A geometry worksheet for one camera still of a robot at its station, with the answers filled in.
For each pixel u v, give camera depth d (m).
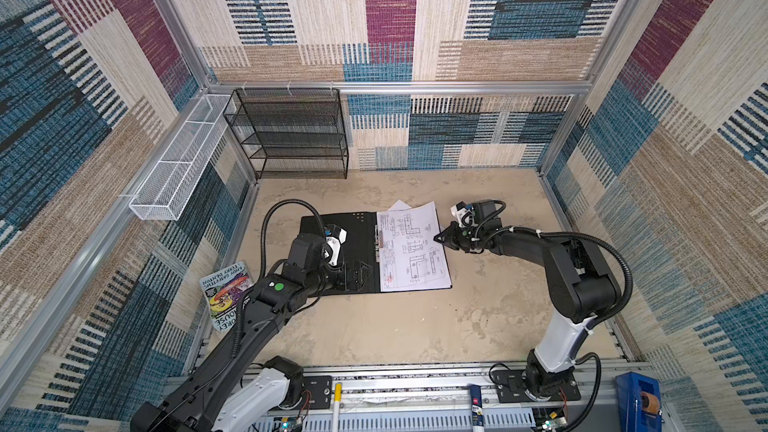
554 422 0.70
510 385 0.74
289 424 0.71
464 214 0.91
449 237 0.86
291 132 1.09
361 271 0.68
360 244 1.05
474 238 0.78
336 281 0.67
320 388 0.74
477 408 0.70
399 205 1.12
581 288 0.50
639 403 0.66
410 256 0.96
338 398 0.73
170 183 0.93
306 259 0.57
